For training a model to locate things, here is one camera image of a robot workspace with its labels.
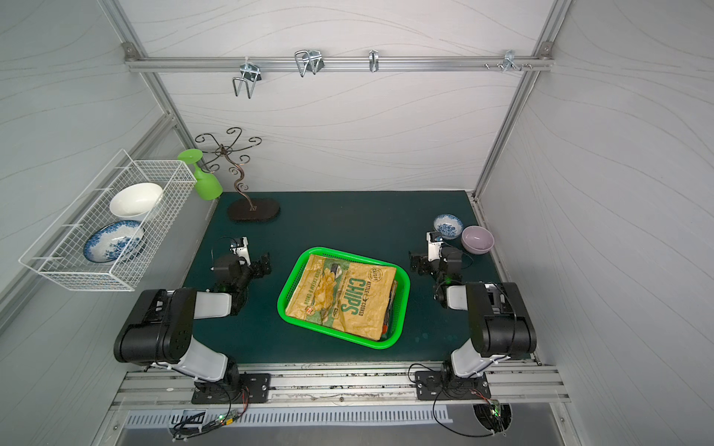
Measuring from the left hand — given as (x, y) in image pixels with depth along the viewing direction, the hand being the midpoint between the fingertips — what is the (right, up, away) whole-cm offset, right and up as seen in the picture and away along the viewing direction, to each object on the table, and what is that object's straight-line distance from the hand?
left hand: (256, 254), depth 94 cm
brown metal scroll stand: (-6, +16, +20) cm, 27 cm away
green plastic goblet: (-16, +23, -1) cm, 28 cm away
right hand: (+59, +2, +1) cm, 59 cm away
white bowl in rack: (-23, +17, -22) cm, 36 cm away
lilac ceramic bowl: (+80, +4, +9) cm, 81 cm away
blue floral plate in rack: (-22, +6, -29) cm, 37 cm away
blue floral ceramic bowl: (+71, +9, +14) cm, 72 cm away
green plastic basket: (+47, -15, -16) cm, 52 cm away
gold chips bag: (+34, -11, -14) cm, 39 cm away
